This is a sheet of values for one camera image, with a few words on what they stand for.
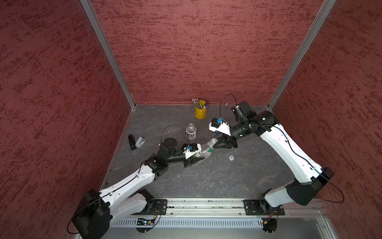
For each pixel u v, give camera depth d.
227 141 0.57
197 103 1.01
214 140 0.64
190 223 0.77
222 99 1.18
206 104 1.07
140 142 0.95
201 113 1.09
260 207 0.66
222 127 0.56
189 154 0.63
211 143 0.64
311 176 0.40
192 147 0.60
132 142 0.96
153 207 0.68
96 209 0.39
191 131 0.84
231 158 0.92
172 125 1.09
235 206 0.76
